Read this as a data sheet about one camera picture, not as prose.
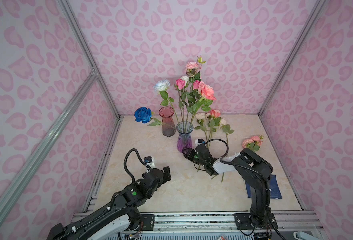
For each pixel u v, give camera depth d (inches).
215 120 43.4
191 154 33.5
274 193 32.3
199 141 35.5
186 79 31.4
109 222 19.8
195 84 29.4
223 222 29.5
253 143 38.6
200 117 44.7
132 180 23.9
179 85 29.6
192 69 30.2
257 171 19.1
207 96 26.2
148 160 27.1
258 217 24.8
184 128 34.7
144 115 24.7
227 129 43.4
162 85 28.3
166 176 28.3
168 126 38.6
